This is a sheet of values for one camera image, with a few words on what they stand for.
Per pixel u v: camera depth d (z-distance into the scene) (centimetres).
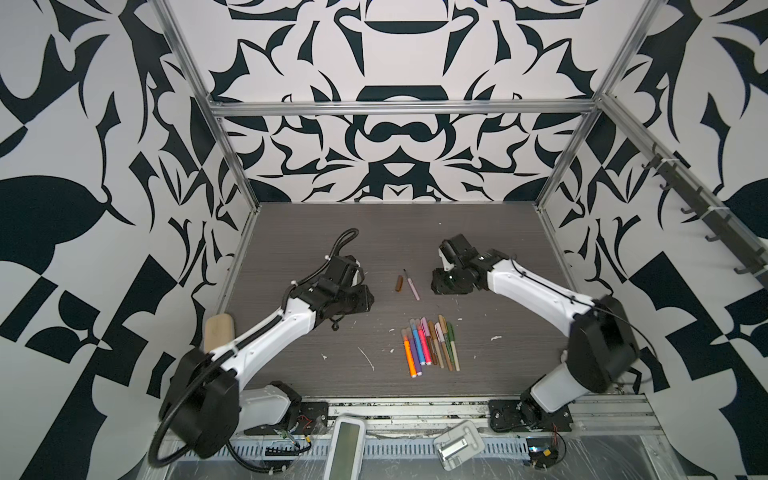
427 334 87
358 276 69
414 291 96
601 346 44
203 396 40
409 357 83
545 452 71
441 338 87
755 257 50
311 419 74
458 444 70
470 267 63
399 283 98
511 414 74
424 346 85
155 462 36
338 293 64
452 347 85
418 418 76
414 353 83
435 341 86
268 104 93
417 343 85
